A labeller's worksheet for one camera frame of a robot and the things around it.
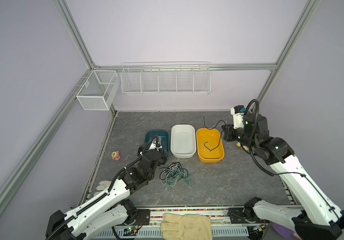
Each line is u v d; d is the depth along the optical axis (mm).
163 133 1008
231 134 589
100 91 1060
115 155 913
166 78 991
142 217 733
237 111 570
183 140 1024
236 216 724
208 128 749
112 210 596
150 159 531
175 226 708
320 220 366
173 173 848
